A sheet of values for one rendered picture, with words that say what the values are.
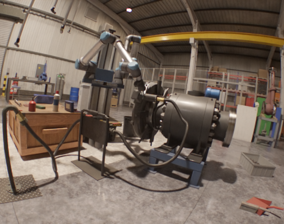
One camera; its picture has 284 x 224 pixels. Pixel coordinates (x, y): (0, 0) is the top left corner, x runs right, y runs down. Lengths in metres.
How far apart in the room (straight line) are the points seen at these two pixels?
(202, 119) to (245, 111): 3.89
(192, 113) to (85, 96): 1.74
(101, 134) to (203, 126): 0.95
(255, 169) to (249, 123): 3.18
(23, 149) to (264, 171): 2.89
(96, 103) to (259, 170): 2.70
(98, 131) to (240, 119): 4.64
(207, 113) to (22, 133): 1.79
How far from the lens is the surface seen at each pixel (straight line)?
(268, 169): 2.36
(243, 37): 9.77
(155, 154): 1.51
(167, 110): 1.53
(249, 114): 5.25
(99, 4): 12.31
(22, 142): 1.56
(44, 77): 6.58
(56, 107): 1.68
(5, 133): 1.03
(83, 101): 2.50
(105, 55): 2.52
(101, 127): 1.27
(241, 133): 5.26
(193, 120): 1.45
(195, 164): 1.42
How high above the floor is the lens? 0.73
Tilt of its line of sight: 5 degrees down
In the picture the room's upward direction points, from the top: 9 degrees clockwise
